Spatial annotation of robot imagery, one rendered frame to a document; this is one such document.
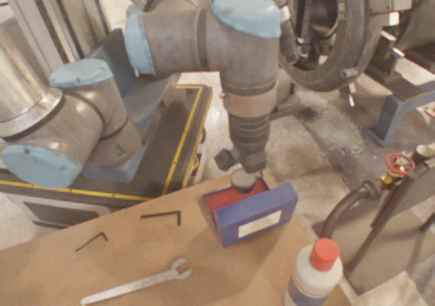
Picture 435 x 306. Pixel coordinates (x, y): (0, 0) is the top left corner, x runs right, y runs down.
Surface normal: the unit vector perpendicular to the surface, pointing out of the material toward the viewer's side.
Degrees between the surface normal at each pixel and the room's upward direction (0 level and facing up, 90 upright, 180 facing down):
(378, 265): 0
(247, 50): 90
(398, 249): 0
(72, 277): 0
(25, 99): 80
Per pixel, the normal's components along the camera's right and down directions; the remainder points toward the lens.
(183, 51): -0.13, 0.55
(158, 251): -0.09, -0.72
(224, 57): -0.11, 0.79
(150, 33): -0.15, 0.06
